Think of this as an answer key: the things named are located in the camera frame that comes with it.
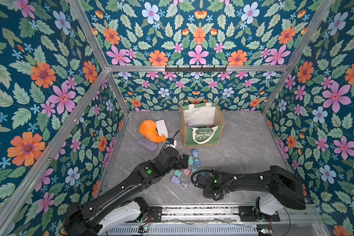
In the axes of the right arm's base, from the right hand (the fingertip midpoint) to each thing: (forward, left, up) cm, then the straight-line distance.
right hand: (207, 194), depth 80 cm
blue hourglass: (+24, +7, +3) cm, 25 cm away
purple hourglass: (+42, +11, +10) cm, 45 cm away
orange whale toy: (+38, +39, +10) cm, 56 cm away
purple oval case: (+29, +39, +4) cm, 49 cm away
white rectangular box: (+43, +32, +5) cm, 53 cm away
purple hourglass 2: (+6, +18, +4) cm, 20 cm away
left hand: (+13, +13, +19) cm, 26 cm away
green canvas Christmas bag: (+47, +2, +5) cm, 48 cm away
